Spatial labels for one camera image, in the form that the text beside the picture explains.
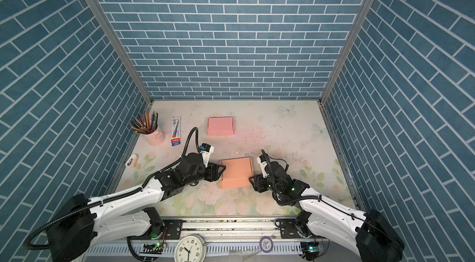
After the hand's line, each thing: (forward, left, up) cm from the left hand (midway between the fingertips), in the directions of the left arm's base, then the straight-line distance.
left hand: (222, 168), depth 81 cm
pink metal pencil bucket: (+18, +35, -4) cm, 40 cm away
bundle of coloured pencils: (+25, +42, -1) cm, 49 cm away
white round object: (+9, +46, -9) cm, 47 cm away
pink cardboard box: (+33, +4, -13) cm, 36 cm away
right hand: (-3, -13, -4) cm, 14 cm away
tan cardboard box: (0, -6, -6) cm, 9 cm away
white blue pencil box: (+24, +28, -9) cm, 38 cm away
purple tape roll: (-27, -18, -9) cm, 34 cm away
